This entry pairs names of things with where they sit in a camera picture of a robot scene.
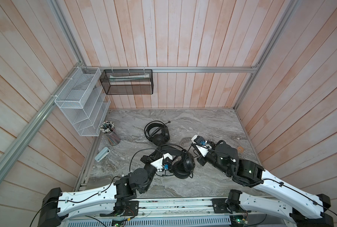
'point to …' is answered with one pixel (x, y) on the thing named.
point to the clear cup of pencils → (108, 127)
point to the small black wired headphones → (184, 167)
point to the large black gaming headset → (157, 132)
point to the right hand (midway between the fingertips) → (194, 142)
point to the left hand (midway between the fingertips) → (159, 149)
